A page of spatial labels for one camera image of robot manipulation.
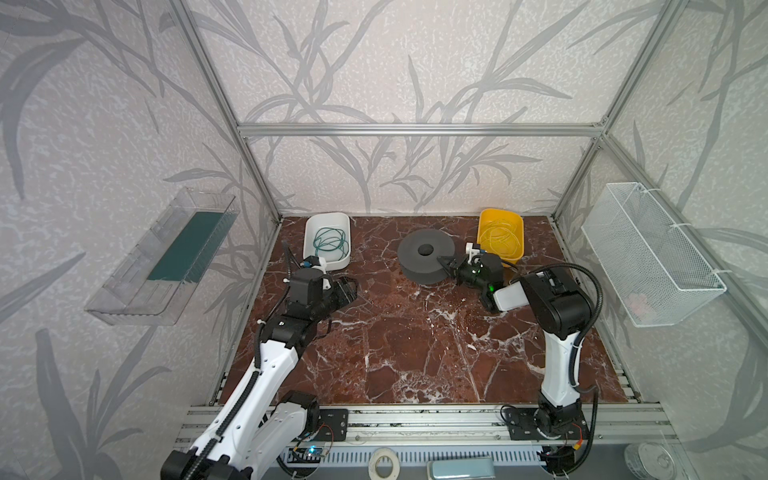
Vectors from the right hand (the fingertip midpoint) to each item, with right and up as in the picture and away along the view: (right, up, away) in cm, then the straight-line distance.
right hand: (437, 250), depth 96 cm
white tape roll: (-18, -48, -27) cm, 58 cm away
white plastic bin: (-45, +11, +17) cm, 49 cm away
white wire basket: (+43, -4, -33) cm, 54 cm away
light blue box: (+2, -47, -32) cm, 56 cm away
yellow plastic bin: (+32, +12, +19) cm, 39 cm away
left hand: (-23, -6, -18) cm, 30 cm away
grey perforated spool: (-6, -1, +4) cm, 7 cm away
